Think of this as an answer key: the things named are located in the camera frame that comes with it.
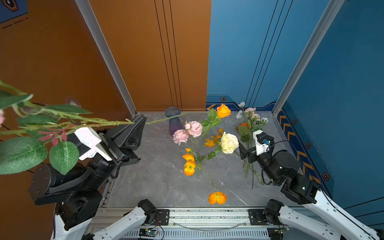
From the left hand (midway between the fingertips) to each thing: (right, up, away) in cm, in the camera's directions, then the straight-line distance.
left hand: (144, 114), depth 33 cm
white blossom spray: (+45, +5, +82) cm, 93 cm away
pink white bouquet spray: (+55, -1, +75) cm, 93 cm away
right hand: (+33, -7, +30) cm, 45 cm away
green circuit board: (-12, -54, +38) cm, 67 cm away
